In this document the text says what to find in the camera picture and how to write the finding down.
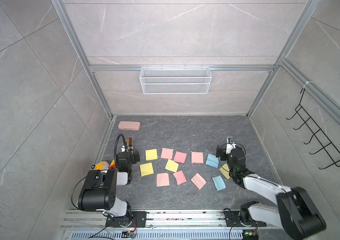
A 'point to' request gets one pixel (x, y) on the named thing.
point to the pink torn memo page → (162, 179)
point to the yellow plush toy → (103, 165)
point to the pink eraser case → (131, 125)
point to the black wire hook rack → (328, 146)
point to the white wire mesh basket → (173, 80)
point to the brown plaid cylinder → (129, 141)
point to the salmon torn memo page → (198, 181)
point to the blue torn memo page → (219, 183)
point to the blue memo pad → (212, 160)
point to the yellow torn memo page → (172, 165)
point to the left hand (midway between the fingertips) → (129, 149)
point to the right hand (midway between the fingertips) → (228, 145)
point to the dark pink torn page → (179, 177)
